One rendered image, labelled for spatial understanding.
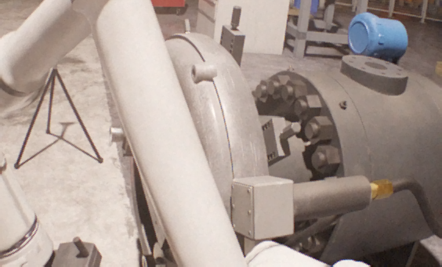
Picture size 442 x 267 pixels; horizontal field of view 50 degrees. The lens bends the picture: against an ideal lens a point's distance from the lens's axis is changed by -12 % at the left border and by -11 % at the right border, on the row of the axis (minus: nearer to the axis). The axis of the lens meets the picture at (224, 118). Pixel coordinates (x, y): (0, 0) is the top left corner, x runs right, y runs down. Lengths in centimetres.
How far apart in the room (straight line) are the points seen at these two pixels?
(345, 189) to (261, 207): 20
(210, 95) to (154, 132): 46
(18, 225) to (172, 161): 22
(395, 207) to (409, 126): 23
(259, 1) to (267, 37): 39
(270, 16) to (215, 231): 465
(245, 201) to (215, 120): 19
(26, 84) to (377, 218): 92
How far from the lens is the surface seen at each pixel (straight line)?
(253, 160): 103
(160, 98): 64
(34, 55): 104
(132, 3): 66
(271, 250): 81
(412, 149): 142
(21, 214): 54
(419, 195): 124
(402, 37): 180
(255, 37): 524
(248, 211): 94
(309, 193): 100
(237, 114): 105
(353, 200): 106
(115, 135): 139
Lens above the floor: 126
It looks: 21 degrees down
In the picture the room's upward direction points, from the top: 7 degrees clockwise
